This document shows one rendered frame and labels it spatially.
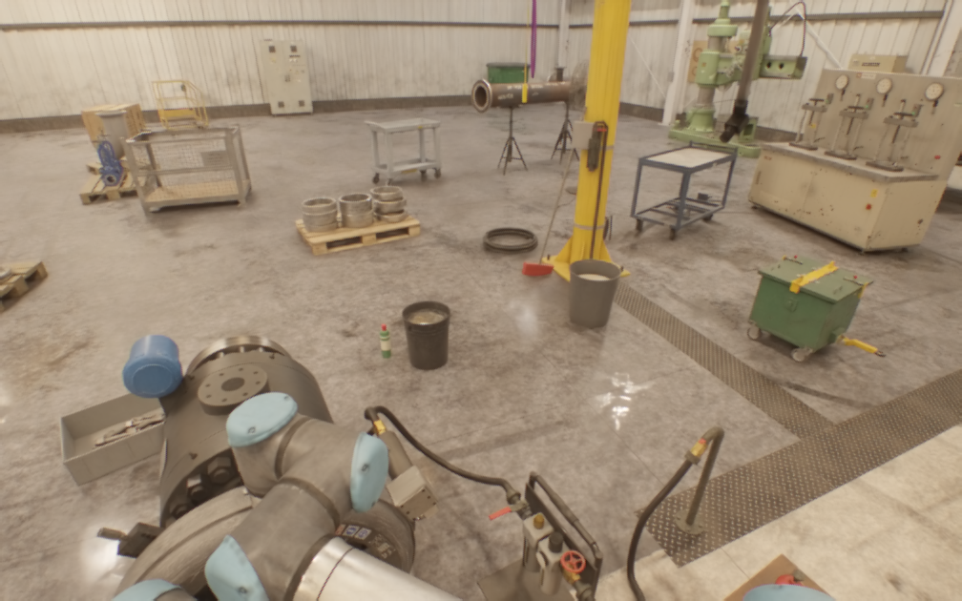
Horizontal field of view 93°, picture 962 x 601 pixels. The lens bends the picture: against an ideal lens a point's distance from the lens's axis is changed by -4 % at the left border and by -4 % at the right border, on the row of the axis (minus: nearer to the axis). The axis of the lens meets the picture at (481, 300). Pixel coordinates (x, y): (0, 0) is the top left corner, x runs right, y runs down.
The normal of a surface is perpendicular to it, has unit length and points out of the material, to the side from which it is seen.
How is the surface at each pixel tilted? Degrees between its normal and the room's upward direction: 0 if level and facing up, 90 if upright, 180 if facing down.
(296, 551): 10
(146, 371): 90
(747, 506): 0
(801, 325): 90
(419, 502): 90
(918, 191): 90
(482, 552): 0
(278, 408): 5
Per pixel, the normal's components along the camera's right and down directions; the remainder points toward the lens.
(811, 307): -0.84, 0.25
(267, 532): 0.14, -0.83
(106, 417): 0.65, 0.36
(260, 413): -0.08, -0.89
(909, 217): 0.22, 0.47
